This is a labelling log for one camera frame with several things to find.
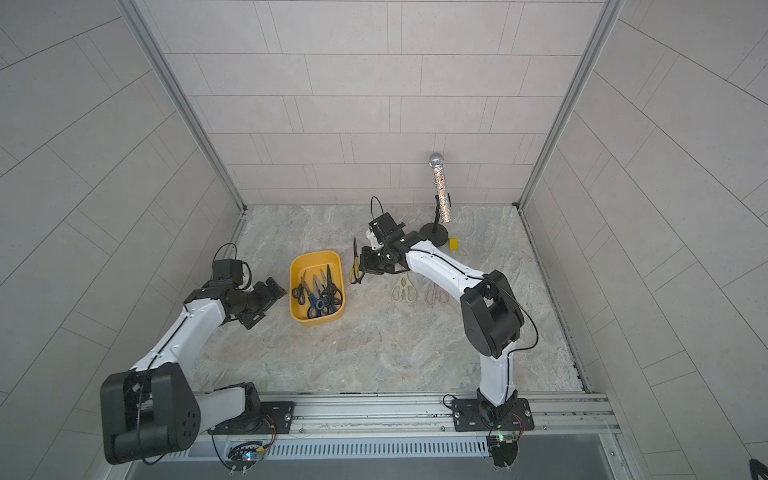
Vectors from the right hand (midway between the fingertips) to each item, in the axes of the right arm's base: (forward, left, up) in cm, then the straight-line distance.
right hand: (359, 267), depth 86 cm
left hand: (-4, +23, -5) cm, 24 cm away
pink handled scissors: (-3, -22, -12) cm, 25 cm away
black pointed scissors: (-3, +10, -10) cm, 14 cm away
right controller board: (-44, -32, -13) cm, 56 cm away
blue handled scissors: (-5, +14, -9) cm, 18 cm away
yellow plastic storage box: (+9, +18, -10) cm, 22 cm away
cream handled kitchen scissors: (-2, -13, -12) cm, 18 cm away
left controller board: (-41, +26, -10) cm, 50 cm away
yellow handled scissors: (-2, +1, 0) cm, 2 cm away
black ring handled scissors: (-2, +19, -8) cm, 21 cm away
